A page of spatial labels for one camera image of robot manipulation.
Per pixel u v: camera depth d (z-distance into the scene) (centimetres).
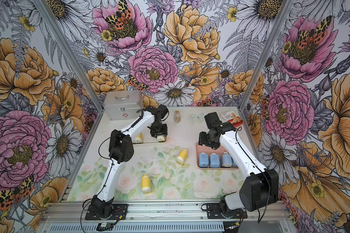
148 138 97
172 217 73
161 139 95
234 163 84
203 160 85
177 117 111
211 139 68
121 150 62
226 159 85
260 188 41
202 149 96
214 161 85
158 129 86
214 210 74
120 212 74
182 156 86
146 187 75
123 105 105
